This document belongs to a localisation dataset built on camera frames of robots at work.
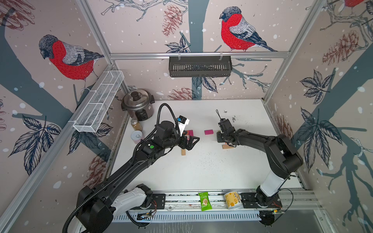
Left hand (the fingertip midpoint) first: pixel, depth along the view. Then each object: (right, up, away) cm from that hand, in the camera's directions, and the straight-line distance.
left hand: (195, 133), depth 73 cm
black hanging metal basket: (+5, +45, +31) cm, 54 cm away
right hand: (+18, -4, +25) cm, 31 cm away
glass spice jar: (-39, +2, +23) cm, 45 cm away
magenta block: (-2, -4, +28) cm, 28 cm away
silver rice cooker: (-36, +17, +21) cm, 46 cm away
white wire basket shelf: (-54, +18, +7) cm, 57 cm away
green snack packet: (+5, -36, -1) cm, 36 cm away
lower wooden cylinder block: (+19, -9, +8) cm, 22 cm away
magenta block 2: (+11, -3, +28) cm, 30 cm away
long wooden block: (-7, -15, +19) cm, 25 cm away
